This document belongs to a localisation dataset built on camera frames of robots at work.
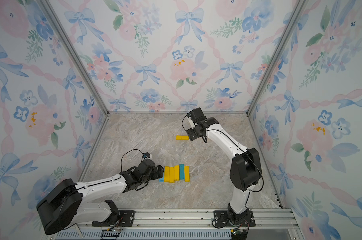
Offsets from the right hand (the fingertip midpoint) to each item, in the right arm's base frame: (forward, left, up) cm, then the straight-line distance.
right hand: (197, 131), depth 90 cm
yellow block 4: (-20, +12, -15) cm, 27 cm away
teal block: (-19, +9, -15) cm, 26 cm away
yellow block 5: (-21, +6, -14) cm, 26 cm away
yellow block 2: (-22, +18, -14) cm, 31 cm away
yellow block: (+5, +9, -13) cm, 17 cm away
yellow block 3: (-21, +15, -15) cm, 30 cm away
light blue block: (-25, +21, -14) cm, 35 cm away
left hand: (-19, +22, -12) cm, 31 cm away
